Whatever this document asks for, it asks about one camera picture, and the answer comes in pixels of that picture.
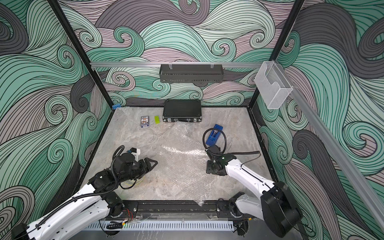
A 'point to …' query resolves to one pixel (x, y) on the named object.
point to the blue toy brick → (115, 106)
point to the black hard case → (182, 111)
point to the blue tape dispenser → (214, 135)
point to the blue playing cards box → (144, 121)
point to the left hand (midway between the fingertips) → (155, 163)
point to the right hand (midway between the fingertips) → (211, 169)
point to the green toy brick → (157, 119)
